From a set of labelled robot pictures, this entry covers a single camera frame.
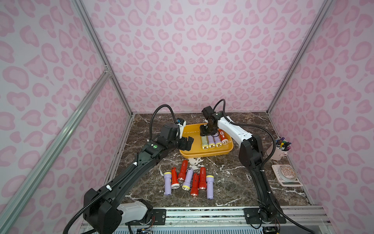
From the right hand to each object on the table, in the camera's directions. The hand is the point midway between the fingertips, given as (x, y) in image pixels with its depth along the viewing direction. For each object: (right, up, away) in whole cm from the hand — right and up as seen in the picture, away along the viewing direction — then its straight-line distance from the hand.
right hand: (204, 133), depth 99 cm
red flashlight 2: (-7, -29, -19) cm, 35 cm away
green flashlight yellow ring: (0, -8, -2) cm, 8 cm away
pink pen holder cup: (+44, -8, -14) cm, 47 cm away
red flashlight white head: (-19, -26, -15) cm, 35 cm away
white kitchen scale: (+46, -24, -15) cm, 54 cm away
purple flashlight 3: (+9, -7, -1) cm, 12 cm away
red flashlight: (-14, -21, -12) cm, 28 cm away
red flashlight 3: (-2, -26, -17) cm, 31 cm away
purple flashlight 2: (+5, -6, -1) cm, 8 cm away
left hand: (-11, -1, -22) cm, 24 cm away
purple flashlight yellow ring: (-12, -28, -18) cm, 35 cm away
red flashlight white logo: (+13, -4, 0) cm, 14 cm away
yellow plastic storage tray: (-7, +1, +14) cm, 16 cm away
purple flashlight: (-23, -24, -15) cm, 36 cm away
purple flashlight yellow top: (+2, -26, -15) cm, 30 cm away
